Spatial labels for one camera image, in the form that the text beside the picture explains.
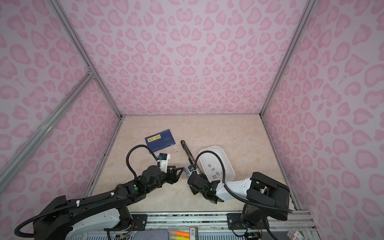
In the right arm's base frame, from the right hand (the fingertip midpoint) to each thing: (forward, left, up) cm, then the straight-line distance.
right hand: (193, 179), depth 86 cm
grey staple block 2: (+7, -12, -1) cm, 14 cm away
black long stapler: (+14, +2, 0) cm, 14 cm away
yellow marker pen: (-27, +5, 0) cm, 28 cm away
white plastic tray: (+10, -13, -1) cm, 16 cm away
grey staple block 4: (+3, -12, -2) cm, 12 cm away
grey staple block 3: (+5, -14, -2) cm, 15 cm away
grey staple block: (+10, -10, -2) cm, 14 cm away
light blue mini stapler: (+4, +4, +1) cm, 6 cm away
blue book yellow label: (+27, +24, 0) cm, 36 cm away
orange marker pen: (-26, +5, +1) cm, 26 cm away
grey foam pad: (-27, +18, +2) cm, 32 cm away
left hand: (+2, +6, +13) cm, 14 cm away
